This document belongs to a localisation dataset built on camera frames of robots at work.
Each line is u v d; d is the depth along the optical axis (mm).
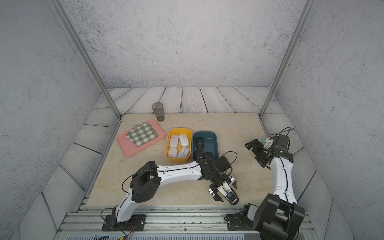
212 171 632
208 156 958
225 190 642
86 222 757
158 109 1109
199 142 1016
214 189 710
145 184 491
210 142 1027
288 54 866
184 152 961
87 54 870
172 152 966
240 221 727
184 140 1020
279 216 428
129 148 1022
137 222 727
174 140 1035
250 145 741
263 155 722
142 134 1084
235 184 720
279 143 623
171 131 1044
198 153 968
